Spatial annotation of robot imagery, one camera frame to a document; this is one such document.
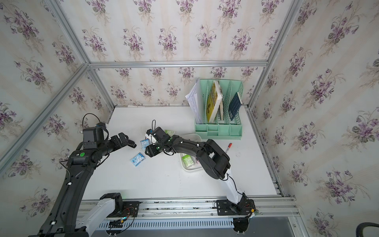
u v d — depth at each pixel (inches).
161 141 28.0
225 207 28.9
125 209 28.6
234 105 42.1
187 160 34.4
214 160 20.3
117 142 25.9
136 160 34.7
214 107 37.7
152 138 30.3
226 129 39.7
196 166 34.7
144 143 37.6
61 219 14.8
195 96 34.9
